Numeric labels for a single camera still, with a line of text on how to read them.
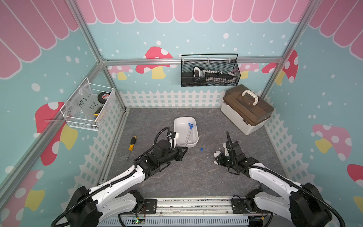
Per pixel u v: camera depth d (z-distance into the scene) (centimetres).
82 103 67
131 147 95
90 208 39
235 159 66
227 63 91
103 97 80
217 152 87
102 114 67
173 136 67
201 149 97
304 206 40
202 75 88
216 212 74
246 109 100
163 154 58
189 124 109
